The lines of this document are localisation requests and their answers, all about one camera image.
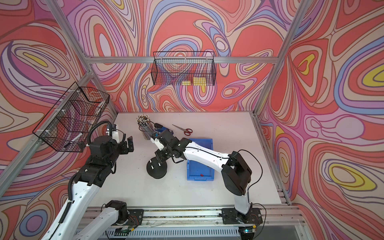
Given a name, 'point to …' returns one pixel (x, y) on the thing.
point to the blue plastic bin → (196, 171)
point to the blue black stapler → (159, 128)
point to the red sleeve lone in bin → (201, 175)
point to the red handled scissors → (187, 131)
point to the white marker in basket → (79, 135)
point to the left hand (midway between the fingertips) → (123, 137)
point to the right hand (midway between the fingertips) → (159, 159)
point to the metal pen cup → (148, 130)
